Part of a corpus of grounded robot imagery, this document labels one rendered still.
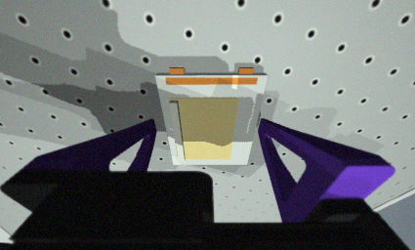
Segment white bar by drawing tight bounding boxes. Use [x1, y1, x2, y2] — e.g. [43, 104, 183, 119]
[169, 101, 186, 162]

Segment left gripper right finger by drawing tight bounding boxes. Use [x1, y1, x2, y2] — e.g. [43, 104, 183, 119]
[258, 118, 395, 223]

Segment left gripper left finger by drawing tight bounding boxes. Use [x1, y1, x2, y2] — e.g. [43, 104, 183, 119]
[21, 119, 157, 171]

